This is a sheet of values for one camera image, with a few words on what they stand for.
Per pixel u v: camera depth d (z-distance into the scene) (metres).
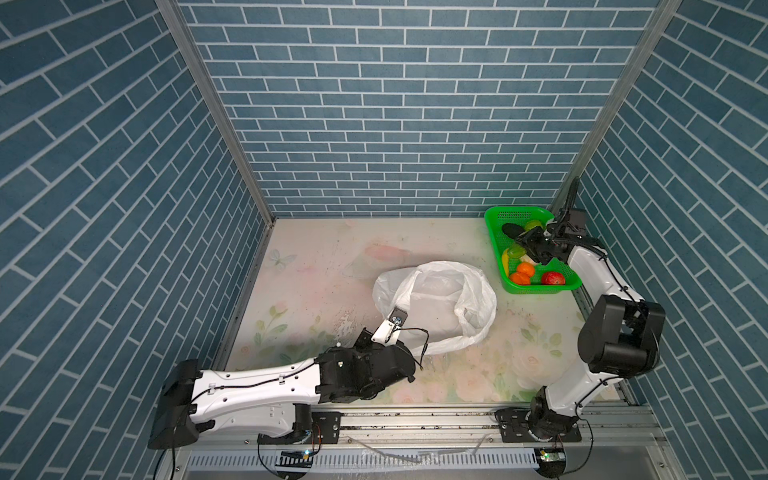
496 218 1.15
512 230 1.16
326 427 0.74
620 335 0.47
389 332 0.60
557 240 0.69
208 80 0.82
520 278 0.97
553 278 0.96
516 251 0.87
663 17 0.71
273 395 0.44
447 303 0.97
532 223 1.10
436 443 0.73
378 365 0.51
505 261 1.04
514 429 0.73
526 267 1.01
